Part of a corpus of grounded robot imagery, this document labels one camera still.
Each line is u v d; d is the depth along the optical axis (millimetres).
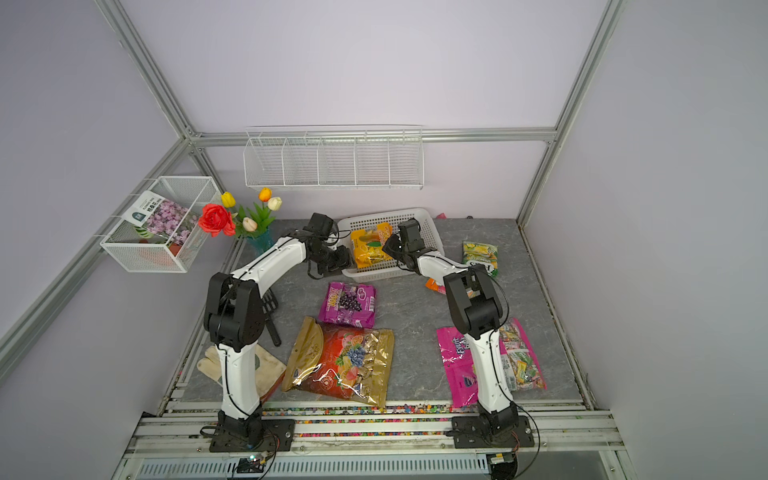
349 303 913
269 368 841
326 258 833
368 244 1042
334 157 997
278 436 739
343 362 817
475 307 590
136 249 734
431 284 1015
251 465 720
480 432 737
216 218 700
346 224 1072
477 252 1083
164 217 739
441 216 1231
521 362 808
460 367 841
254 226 819
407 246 831
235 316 540
